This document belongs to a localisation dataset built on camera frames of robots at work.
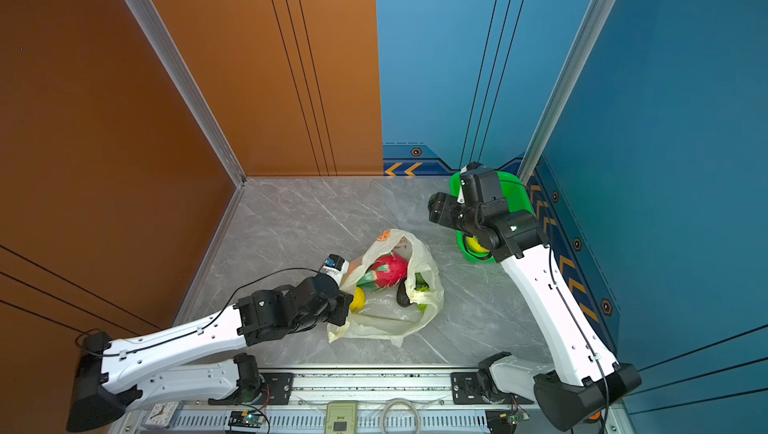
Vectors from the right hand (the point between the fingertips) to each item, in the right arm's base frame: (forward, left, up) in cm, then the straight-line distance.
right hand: (438, 207), depth 70 cm
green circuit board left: (-38, +46, -32) cm, 68 cm away
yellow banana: (+8, -15, -28) cm, 33 cm away
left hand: (-15, +20, -17) cm, 30 cm away
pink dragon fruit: (-4, +13, -23) cm, 27 cm away
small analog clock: (-38, +65, -29) cm, 80 cm away
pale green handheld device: (-38, +23, -30) cm, 53 cm away
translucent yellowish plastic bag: (-16, +14, -29) cm, 36 cm away
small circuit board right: (-38, -15, -34) cm, 54 cm away
